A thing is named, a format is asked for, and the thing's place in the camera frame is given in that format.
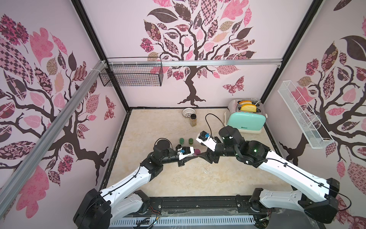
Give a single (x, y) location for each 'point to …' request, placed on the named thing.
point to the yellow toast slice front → (249, 108)
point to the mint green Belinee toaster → (248, 115)
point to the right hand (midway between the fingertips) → (201, 150)
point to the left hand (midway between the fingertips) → (194, 154)
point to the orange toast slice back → (245, 102)
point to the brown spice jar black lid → (193, 121)
